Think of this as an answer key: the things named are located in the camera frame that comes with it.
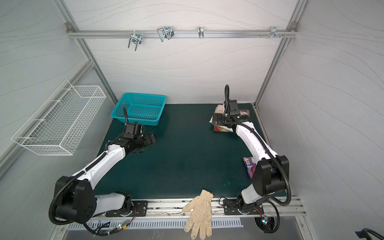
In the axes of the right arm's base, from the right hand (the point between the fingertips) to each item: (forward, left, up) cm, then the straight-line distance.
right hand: (224, 114), depth 86 cm
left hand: (-12, +42, -8) cm, 45 cm away
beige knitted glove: (-51, +12, -20) cm, 56 cm away
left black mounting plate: (-47, +42, -20) cm, 67 cm away
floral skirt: (+17, 0, -13) cm, 22 cm away
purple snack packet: (-20, -17, -20) cm, 34 cm away
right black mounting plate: (-44, -4, -20) cm, 48 cm away
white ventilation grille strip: (-53, +36, -21) cm, 68 cm away
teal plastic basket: (+12, +54, -10) cm, 57 cm away
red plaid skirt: (+4, +3, -19) cm, 20 cm away
